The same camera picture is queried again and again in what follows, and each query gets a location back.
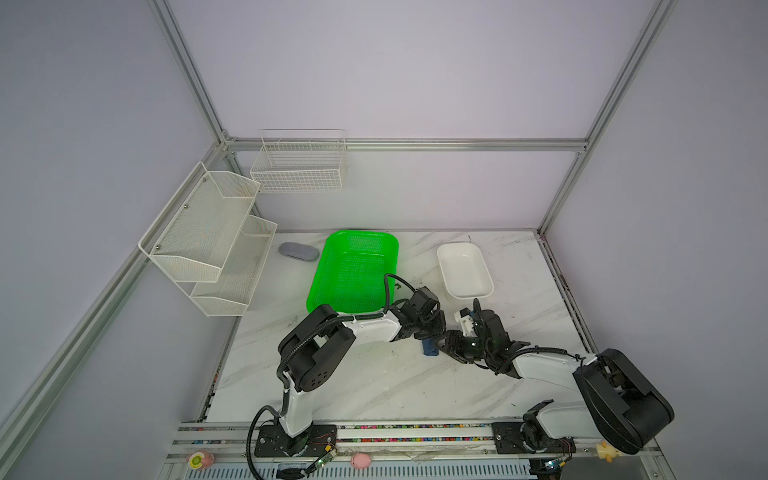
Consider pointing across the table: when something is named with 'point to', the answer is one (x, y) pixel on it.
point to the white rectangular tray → (465, 270)
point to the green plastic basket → (352, 270)
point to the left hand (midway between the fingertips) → (448, 329)
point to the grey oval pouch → (299, 251)
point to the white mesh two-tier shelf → (207, 240)
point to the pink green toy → (200, 460)
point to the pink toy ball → (360, 460)
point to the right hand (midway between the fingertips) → (435, 346)
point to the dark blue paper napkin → (429, 347)
